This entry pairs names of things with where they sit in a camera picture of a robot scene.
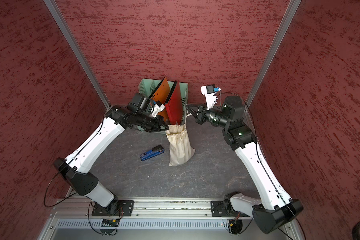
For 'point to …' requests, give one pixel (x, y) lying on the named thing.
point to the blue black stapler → (156, 150)
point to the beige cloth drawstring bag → (181, 149)
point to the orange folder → (161, 93)
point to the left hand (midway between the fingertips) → (166, 131)
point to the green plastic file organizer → (146, 87)
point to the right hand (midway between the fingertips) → (185, 110)
